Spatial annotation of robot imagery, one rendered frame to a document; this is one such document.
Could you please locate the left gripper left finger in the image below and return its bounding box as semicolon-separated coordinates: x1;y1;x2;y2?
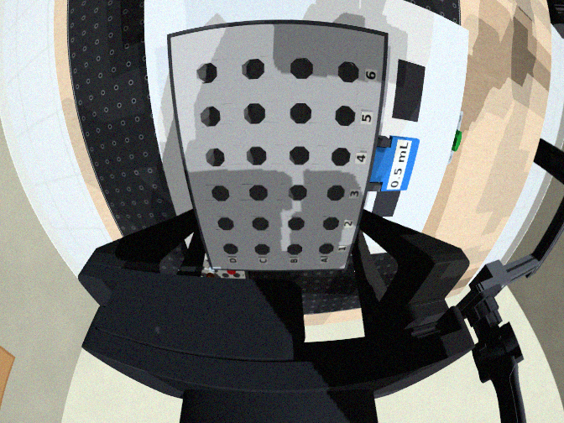
87;209;206;277

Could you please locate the white tube rack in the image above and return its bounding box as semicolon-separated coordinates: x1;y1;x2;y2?
201;259;249;279

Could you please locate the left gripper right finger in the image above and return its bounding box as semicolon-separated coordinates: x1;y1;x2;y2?
352;209;470;337

